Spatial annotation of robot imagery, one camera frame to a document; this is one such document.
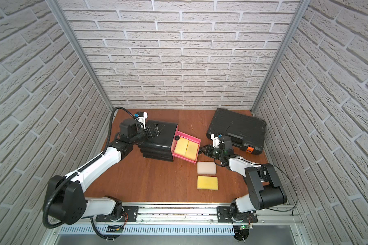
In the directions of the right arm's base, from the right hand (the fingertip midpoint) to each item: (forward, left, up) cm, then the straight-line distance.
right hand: (202, 148), depth 90 cm
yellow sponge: (-18, -1, -6) cm, 19 cm away
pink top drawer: (+9, +12, +2) cm, 15 cm away
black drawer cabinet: (-3, +24, +10) cm, 26 cm away
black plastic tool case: (+11, -31, 0) cm, 33 cm away
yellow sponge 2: (+3, +13, 0) cm, 13 cm away
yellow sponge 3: (0, +7, -1) cm, 7 cm away
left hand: (+6, +22, +17) cm, 28 cm away
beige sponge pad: (-10, -2, -5) cm, 11 cm away
